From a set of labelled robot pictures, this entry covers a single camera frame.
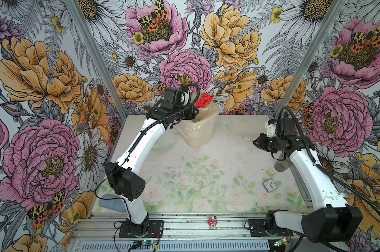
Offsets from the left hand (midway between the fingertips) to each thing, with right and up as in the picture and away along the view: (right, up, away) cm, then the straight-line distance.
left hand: (196, 116), depth 77 cm
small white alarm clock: (+39, -36, +8) cm, 54 cm away
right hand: (+29, -15, +1) cm, 33 cm away
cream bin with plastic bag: (+2, -8, +7) cm, 11 cm away
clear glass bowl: (-20, -13, +33) cm, 41 cm away
